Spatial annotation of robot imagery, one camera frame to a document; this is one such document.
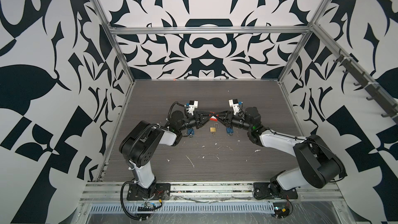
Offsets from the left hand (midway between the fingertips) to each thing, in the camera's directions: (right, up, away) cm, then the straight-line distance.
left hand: (215, 113), depth 78 cm
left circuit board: (-30, -39, -11) cm, 51 cm away
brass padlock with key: (+1, -12, +18) cm, 21 cm away
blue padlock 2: (+10, -12, +15) cm, 22 cm away
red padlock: (-1, -3, +1) cm, 3 cm away
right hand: (0, -2, 0) cm, 2 cm away
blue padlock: (-13, -12, +15) cm, 23 cm away
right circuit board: (+29, -43, -7) cm, 53 cm away
